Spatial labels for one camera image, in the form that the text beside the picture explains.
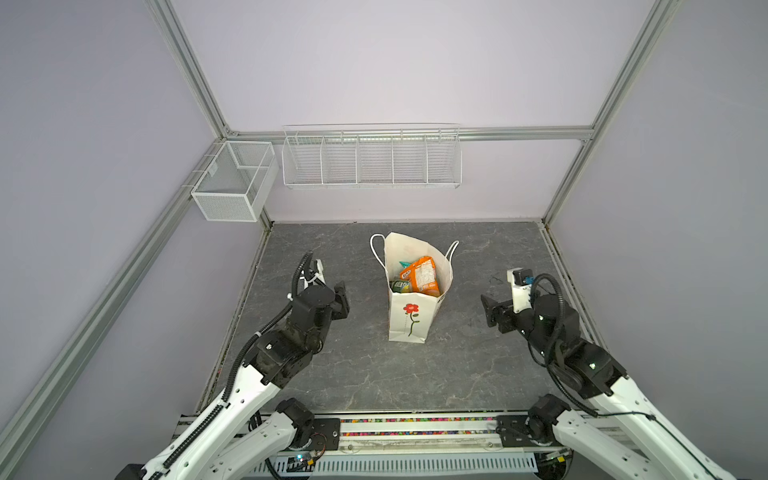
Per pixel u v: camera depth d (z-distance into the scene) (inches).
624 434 18.4
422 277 32.5
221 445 16.7
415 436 29.7
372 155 39.0
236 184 39.0
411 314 30.1
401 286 32.6
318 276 24.3
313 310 19.2
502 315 24.4
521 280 23.2
